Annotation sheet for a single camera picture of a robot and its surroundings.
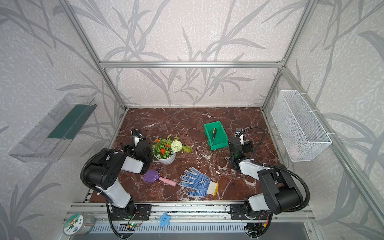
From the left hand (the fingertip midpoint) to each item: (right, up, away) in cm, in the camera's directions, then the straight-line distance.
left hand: (131, 135), depth 89 cm
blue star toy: (+25, -39, -18) cm, 50 cm away
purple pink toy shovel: (+14, -23, -4) cm, 27 cm away
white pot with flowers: (+23, -8, -9) cm, 25 cm away
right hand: (+68, 0, +2) cm, 68 cm away
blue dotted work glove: (+42, -26, -6) cm, 50 cm away
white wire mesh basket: (+85, +3, -26) cm, 89 cm away
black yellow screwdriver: (+52, -1, +15) cm, 54 cm away
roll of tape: (-11, -36, -24) cm, 45 cm away
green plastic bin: (+56, -4, +11) cm, 57 cm away
